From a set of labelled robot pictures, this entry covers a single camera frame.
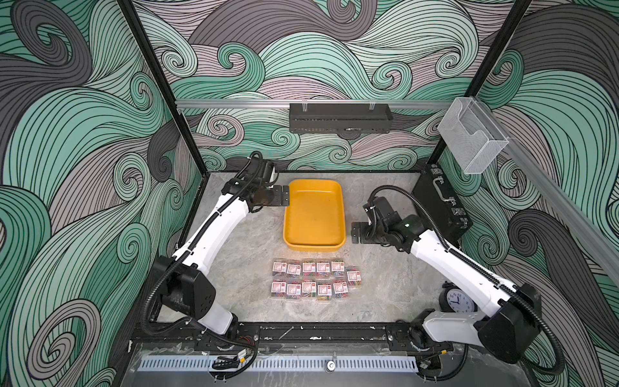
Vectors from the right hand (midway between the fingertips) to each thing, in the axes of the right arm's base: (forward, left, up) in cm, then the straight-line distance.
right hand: (361, 233), depth 80 cm
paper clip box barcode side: (-6, +8, -13) cm, 16 cm away
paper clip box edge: (-15, +13, -13) cm, 24 cm away
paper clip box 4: (-9, +2, -13) cm, 16 cm away
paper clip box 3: (-6, +13, -13) cm, 20 cm away
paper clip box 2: (-7, +24, -13) cm, 28 cm away
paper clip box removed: (-14, +28, -13) cm, 34 cm away
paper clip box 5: (-14, +18, -14) cm, 27 cm away
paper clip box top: (-7, +18, -13) cm, 23 cm away
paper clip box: (-6, +29, -13) cm, 32 cm away
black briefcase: (+9, -30, +3) cm, 32 cm away
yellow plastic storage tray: (+14, +16, -14) cm, 25 cm away
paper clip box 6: (-14, +7, -14) cm, 21 cm away
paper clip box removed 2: (-14, +23, -14) cm, 31 cm away
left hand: (+11, +29, +9) cm, 33 cm away
